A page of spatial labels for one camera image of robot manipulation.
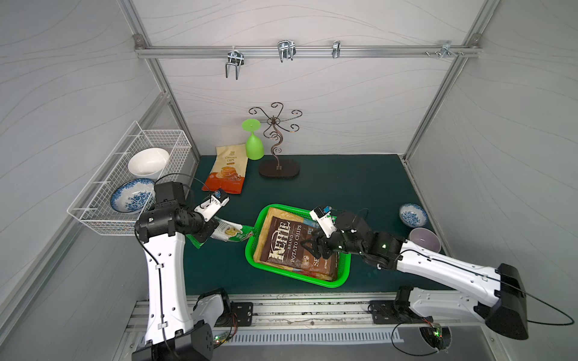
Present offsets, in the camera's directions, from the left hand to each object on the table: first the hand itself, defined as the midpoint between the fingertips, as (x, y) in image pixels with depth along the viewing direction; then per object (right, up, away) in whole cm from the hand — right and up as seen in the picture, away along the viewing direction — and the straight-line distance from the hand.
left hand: (208, 220), depth 70 cm
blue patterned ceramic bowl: (-20, +8, -4) cm, 22 cm away
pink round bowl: (+80, -11, +19) cm, 83 cm away
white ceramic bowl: (-20, +19, +2) cm, 27 cm away
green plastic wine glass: (+10, +26, +24) cm, 37 cm away
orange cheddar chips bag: (-6, +17, +42) cm, 46 cm away
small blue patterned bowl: (+80, -3, +28) cm, 85 cm away
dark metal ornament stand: (+18, +18, +45) cm, 52 cm away
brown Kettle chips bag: (+23, -11, +9) cm, 27 cm away
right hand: (+31, -6, +1) cm, 32 cm away
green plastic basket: (+45, -17, +7) cm, 48 cm away
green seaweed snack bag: (+5, -5, +5) cm, 8 cm away
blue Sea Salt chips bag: (+16, -6, +13) cm, 21 cm away
